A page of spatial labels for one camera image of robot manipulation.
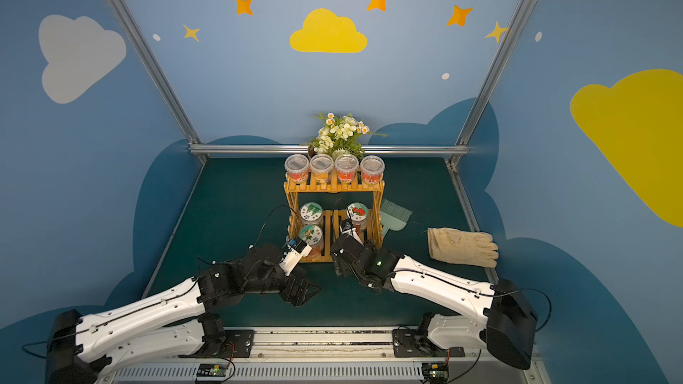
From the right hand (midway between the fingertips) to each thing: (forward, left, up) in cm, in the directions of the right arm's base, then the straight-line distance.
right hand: (352, 248), depth 81 cm
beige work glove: (+8, -40, -12) cm, 42 cm away
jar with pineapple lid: (+5, +14, -1) cm, 14 cm away
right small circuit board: (-29, -25, -14) cm, 41 cm away
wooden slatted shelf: (+15, -8, -11) cm, 20 cm away
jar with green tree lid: (+13, +15, -1) cm, 20 cm away
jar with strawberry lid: (+14, -1, -1) cm, 14 cm away
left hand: (-11, +10, +4) cm, 15 cm away
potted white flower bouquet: (+31, +6, +19) cm, 37 cm away
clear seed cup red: (+14, +3, +22) cm, 26 cm away
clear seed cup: (+15, -5, +22) cm, 27 cm away
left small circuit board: (-32, +37, -13) cm, 51 cm away
